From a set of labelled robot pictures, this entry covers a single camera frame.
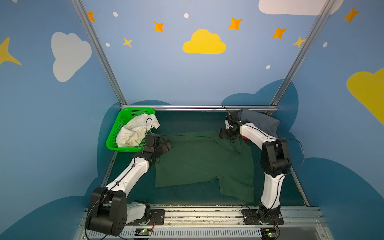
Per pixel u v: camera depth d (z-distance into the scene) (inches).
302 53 33.9
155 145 26.6
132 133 39.0
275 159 21.1
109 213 15.8
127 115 43.9
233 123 30.6
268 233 28.1
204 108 60.4
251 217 29.3
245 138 28.0
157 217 29.4
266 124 41.1
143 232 27.8
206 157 37.9
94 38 30.9
